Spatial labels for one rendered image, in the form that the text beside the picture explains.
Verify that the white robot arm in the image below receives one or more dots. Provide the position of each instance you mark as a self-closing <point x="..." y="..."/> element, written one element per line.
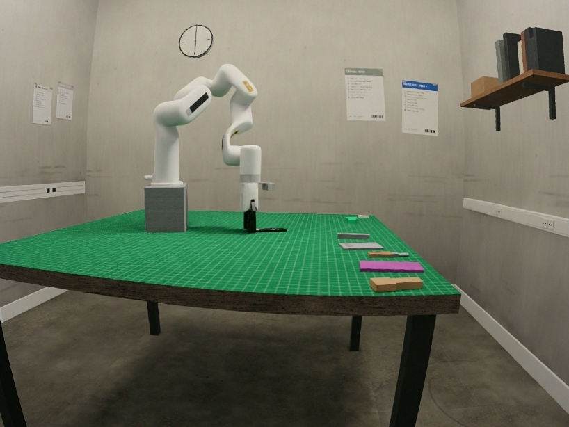
<point x="186" y="106"/>

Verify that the green work mat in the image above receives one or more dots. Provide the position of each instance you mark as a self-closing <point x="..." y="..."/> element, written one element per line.
<point x="216" y="252"/>

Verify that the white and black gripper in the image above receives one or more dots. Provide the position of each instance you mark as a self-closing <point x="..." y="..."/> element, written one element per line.
<point x="249" y="197"/>

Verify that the pink flat bar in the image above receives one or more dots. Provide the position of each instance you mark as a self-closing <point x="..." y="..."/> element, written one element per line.
<point x="391" y="267"/>

